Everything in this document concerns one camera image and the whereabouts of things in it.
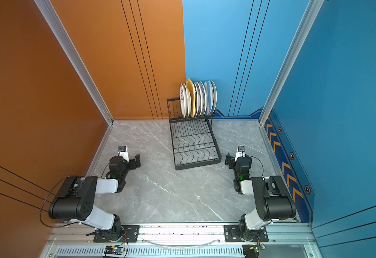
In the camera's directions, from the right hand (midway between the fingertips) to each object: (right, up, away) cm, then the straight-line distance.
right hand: (237, 154), depth 94 cm
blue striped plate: (-14, +33, -3) cm, 36 cm away
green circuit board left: (-62, -40, -23) cm, 77 cm away
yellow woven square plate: (-27, +31, -9) cm, 43 cm away
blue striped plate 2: (-17, +32, -5) cm, 37 cm away
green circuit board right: (0, -40, -24) cm, 46 cm away
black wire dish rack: (-26, +7, +12) cm, 29 cm away
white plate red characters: (-24, +28, -11) cm, 39 cm away
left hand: (-63, +1, +1) cm, 63 cm away
